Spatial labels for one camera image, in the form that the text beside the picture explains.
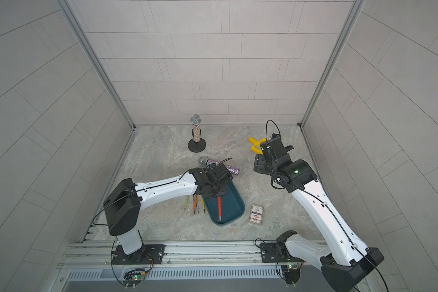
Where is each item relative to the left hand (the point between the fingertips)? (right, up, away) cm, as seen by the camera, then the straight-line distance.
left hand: (227, 192), depth 83 cm
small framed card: (+13, -9, -3) cm, 16 cm away
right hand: (+14, +16, -11) cm, 24 cm away
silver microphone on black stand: (-18, +22, +22) cm, 36 cm away
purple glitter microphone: (-12, +13, +13) cm, 22 cm away
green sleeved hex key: (-19, -5, +1) cm, 20 cm away
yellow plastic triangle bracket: (+15, +20, +22) cm, 33 cm away
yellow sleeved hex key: (-11, -6, +1) cm, 13 cm away
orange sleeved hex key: (-15, -5, +1) cm, 16 cm away
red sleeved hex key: (-3, -4, -7) cm, 9 cm away
